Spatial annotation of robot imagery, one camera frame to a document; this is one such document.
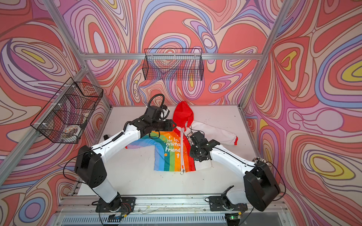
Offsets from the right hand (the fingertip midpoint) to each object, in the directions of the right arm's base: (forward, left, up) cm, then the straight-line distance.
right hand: (194, 157), depth 84 cm
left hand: (+14, +10, +14) cm, 23 cm away
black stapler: (+19, +61, -2) cm, 63 cm away
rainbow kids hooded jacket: (+10, +14, -4) cm, 18 cm away
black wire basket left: (+13, +70, +25) cm, 76 cm away
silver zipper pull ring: (-6, +7, -5) cm, 11 cm away
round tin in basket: (+8, +63, +23) cm, 68 cm away
